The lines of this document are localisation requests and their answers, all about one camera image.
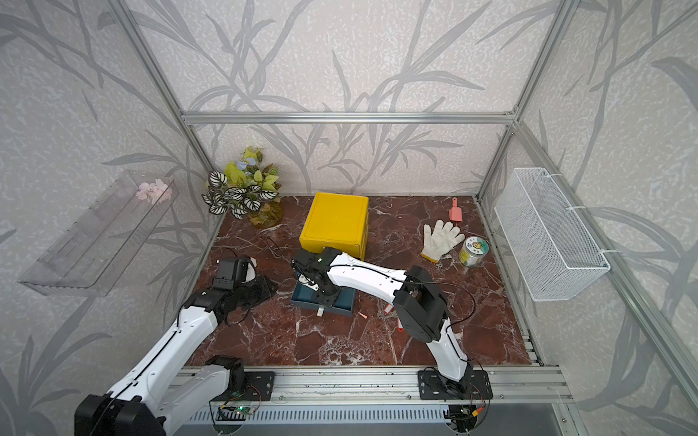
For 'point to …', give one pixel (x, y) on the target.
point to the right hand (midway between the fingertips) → (330, 291)
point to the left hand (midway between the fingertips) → (277, 286)
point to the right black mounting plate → (433, 386)
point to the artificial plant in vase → (248, 186)
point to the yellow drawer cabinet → (337, 222)
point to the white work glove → (442, 241)
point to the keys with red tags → (390, 312)
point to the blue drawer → (304, 296)
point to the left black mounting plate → (258, 386)
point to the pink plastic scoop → (455, 213)
